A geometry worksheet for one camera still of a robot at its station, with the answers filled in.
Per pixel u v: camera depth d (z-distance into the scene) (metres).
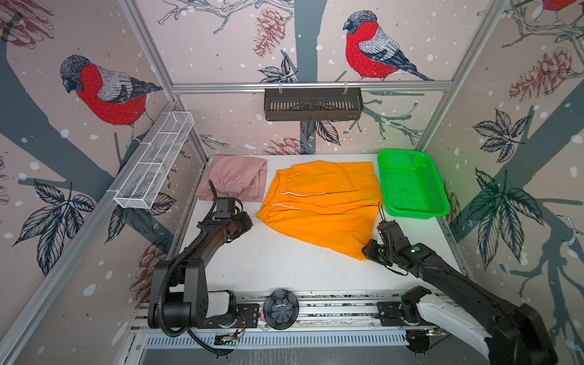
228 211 0.71
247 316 0.73
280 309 0.74
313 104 1.04
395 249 0.64
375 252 0.74
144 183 0.71
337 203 1.04
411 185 1.09
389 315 0.73
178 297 0.42
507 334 0.38
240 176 1.07
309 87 0.89
